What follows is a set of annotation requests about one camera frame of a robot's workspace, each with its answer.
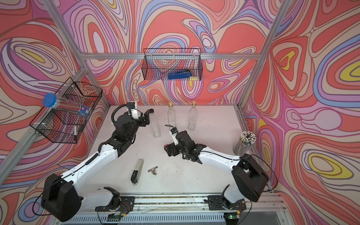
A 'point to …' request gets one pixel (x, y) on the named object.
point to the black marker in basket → (75, 134)
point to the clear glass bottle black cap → (156, 130)
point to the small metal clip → (153, 170)
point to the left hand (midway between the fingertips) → (143, 109)
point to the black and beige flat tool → (136, 175)
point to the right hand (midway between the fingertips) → (171, 148)
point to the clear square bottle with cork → (193, 114)
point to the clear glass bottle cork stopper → (171, 115)
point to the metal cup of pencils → (247, 138)
